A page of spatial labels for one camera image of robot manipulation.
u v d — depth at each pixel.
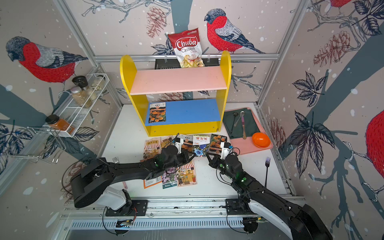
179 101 1.26
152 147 0.95
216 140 0.99
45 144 0.66
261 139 0.95
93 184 0.43
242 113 1.13
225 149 0.74
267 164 0.88
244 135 1.01
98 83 0.85
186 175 0.84
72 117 0.74
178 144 0.78
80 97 0.71
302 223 0.41
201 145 0.86
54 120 0.59
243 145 0.98
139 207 0.73
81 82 0.73
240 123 1.08
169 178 0.82
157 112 0.97
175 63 0.88
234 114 1.14
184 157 0.72
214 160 0.70
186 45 0.82
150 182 0.81
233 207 0.72
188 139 0.98
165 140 0.98
